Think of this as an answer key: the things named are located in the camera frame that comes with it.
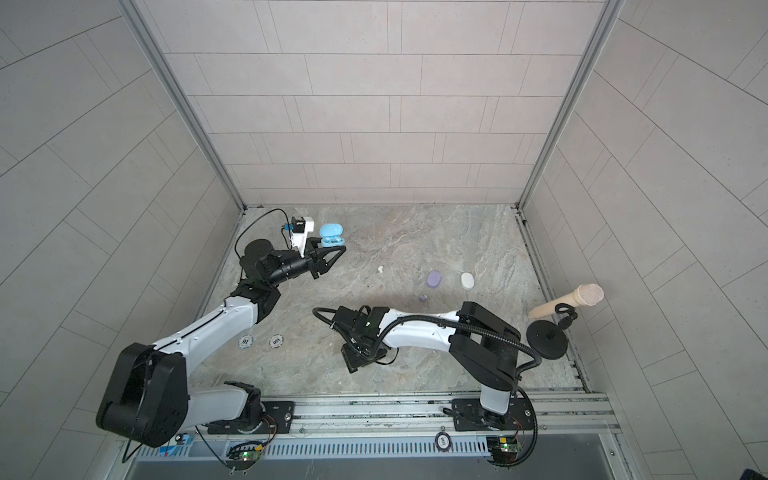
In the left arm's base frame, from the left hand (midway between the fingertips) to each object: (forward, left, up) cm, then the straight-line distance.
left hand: (346, 247), depth 73 cm
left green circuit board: (-41, +21, -23) cm, 51 cm away
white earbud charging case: (+4, -35, -24) cm, 42 cm away
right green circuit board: (-39, -37, -25) cm, 60 cm away
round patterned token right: (-14, +22, -26) cm, 37 cm away
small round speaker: (-38, -24, -25) cm, 51 cm away
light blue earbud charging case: (+2, +4, +2) cm, 5 cm away
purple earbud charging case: (+5, -24, -25) cm, 36 cm away
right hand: (-22, -1, -25) cm, 33 cm away
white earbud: (+9, -7, -25) cm, 28 cm away
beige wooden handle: (-13, -54, +2) cm, 55 cm away
